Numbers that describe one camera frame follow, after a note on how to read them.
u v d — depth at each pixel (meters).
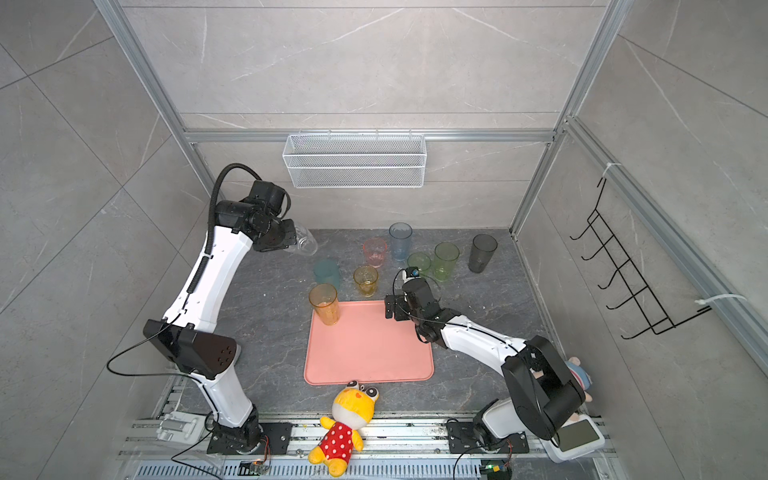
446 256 0.97
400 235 1.02
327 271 0.98
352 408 0.71
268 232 0.57
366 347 0.88
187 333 0.44
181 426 0.73
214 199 0.53
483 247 0.99
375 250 1.08
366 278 1.03
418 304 0.66
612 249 0.72
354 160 1.01
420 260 1.04
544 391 0.43
